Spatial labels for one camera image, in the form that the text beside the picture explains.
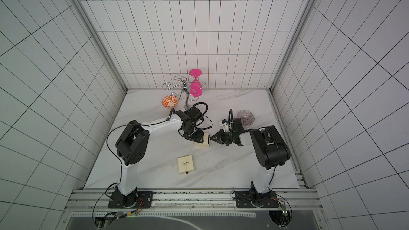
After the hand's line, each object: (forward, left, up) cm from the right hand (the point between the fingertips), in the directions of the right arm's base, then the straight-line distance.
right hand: (212, 134), depth 94 cm
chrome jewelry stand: (+14, +17, +29) cm, 36 cm away
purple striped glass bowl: (+13, -22, 0) cm, 26 cm away
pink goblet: (+22, +11, +19) cm, 31 cm away
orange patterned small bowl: (+24, +31, +1) cm, 39 cm away
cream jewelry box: (-6, +3, +1) cm, 7 cm away
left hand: (-6, +9, +1) cm, 11 cm away
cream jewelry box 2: (-19, +13, +2) cm, 23 cm away
